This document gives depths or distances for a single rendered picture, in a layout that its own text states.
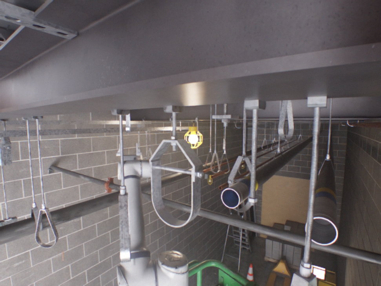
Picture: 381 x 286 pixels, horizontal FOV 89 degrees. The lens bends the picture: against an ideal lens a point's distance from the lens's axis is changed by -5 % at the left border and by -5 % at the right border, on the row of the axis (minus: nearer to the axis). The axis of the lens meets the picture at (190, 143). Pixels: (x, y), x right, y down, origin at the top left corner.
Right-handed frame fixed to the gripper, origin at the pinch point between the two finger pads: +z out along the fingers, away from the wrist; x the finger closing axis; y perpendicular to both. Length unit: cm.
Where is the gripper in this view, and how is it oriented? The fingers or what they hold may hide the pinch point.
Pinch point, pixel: (128, 145)
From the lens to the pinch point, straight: 177.7
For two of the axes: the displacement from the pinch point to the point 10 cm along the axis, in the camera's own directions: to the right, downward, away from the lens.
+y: 2.0, 0.9, -9.8
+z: 0.0, -10.0, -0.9
